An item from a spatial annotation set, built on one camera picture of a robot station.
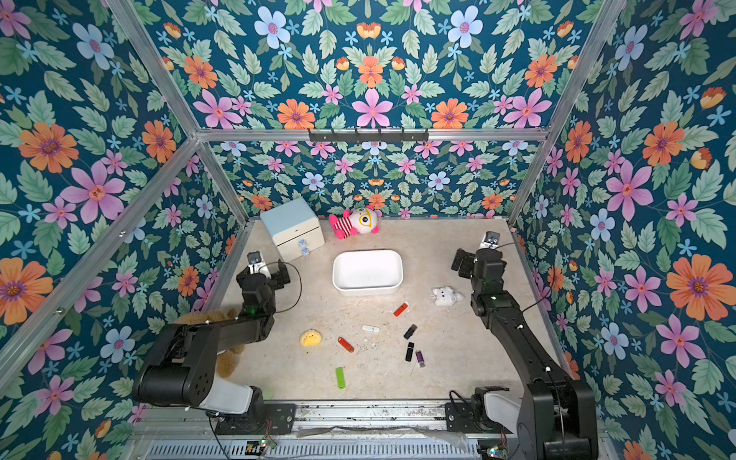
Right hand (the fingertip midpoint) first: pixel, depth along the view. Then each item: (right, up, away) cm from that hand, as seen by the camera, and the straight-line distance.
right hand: (474, 250), depth 84 cm
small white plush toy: (-7, -16, +10) cm, 19 cm away
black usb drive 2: (-19, -31, +2) cm, 36 cm away
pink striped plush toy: (-36, +11, +27) cm, 46 cm away
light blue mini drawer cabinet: (-58, +8, +15) cm, 61 cm away
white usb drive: (-32, -25, +7) cm, 41 cm away
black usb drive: (-19, -26, +5) cm, 32 cm away
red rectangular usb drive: (-23, -21, +10) cm, 33 cm away
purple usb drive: (-16, -32, +1) cm, 36 cm away
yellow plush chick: (-49, -27, +3) cm, 56 cm away
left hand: (-65, -3, +6) cm, 65 cm away
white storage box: (-33, -9, +24) cm, 42 cm away
